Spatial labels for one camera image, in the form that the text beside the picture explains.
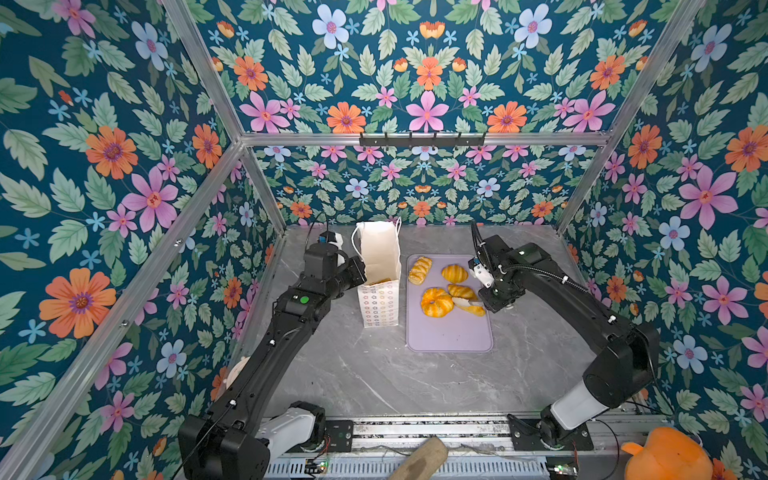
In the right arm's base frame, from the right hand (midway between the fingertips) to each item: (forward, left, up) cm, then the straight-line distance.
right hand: (494, 299), depth 82 cm
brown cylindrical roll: (-36, +21, -12) cm, 43 cm away
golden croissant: (+9, +5, -10) cm, 14 cm away
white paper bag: (+16, +33, +5) cm, 37 cm away
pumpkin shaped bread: (+6, +15, -12) cm, 20 cm away
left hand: (+4, +33, +14) cm, 36 cm away
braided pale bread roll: (+17, +20, -11) cm, 29 cm away
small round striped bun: (+17, +8, -11) cm, 22 cm away
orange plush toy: (-35, -34, -9) cm, 50 cm away
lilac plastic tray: (-3, +19, -17) cm, 25 cm away
